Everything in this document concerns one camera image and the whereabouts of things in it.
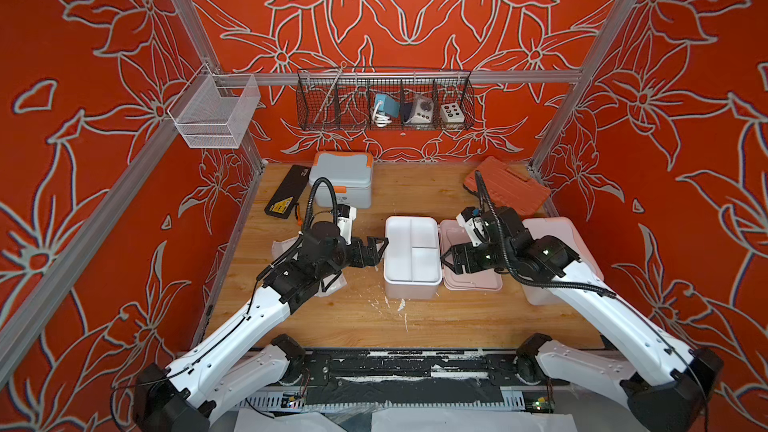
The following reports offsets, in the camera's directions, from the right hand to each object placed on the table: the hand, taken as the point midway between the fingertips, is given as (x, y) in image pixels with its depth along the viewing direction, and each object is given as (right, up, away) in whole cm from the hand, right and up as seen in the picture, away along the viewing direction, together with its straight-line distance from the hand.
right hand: (446, 257), depth 72 cm
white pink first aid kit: (+35, +6, +11) cm, 37 cm away
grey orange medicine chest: (-27, +23, +26) cm, 44 cm away
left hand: (-18, +4, +1) cm, 18 cm away
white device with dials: (-3, +41, +18) cm, 45 cm away
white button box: (+7, +42, +23) cm, 48 cm away
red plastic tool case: (+29, +18, +32) cm, 46 cm away
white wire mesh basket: (-68, +38, +14) cm, 79 cm away
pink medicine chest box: (-7, -4, +9) cm, 12 cm away
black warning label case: (-52, +13, +35) cm, 64 cm away
